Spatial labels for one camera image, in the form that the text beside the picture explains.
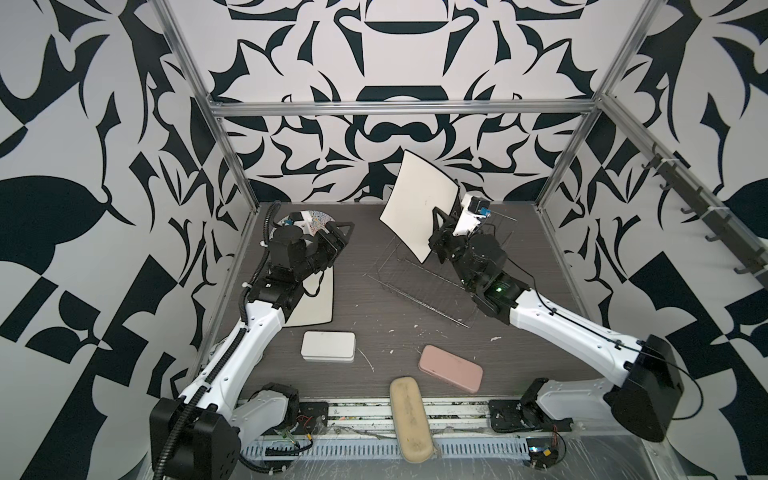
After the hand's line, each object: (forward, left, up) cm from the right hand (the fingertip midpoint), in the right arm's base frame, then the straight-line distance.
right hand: (438, 206), depth 69 cm
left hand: (-1, +21, -5) cm, 21 cm away
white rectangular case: (-20, +29, -33) cm, 48 cm away
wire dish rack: (0, -1, -36) cm, 36 cm away
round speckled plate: (-2, +29, -2) cm, 29 cm away
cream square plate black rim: (-8, +34, -35) cm, 49 cm away
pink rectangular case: (-26, -4, -35) cm, 43 cm away
